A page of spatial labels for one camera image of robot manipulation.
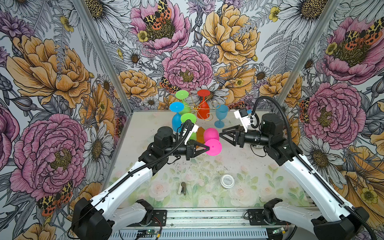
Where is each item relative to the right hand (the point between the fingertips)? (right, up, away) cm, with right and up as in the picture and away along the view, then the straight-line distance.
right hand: (222, 138), depth 64 cm
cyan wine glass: (-21, +15, +12) cm, 28 cm away
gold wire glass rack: (-11, +15, +15) cm, 24 cm away
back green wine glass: (-19, +22, +19) cm, 35 cm away
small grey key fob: (-19, -29, +18) cm, 39 cm away
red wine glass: (-7, +14, +27) cm, 32 cm away
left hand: (-6, -6, 0) cm, 9 cm away
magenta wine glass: (-4, -1, +6) cm, 8 cm away
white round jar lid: (+5, -24, +16) cm, 29 cm away
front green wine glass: (-13, +9, +8) cm, 18 cm away
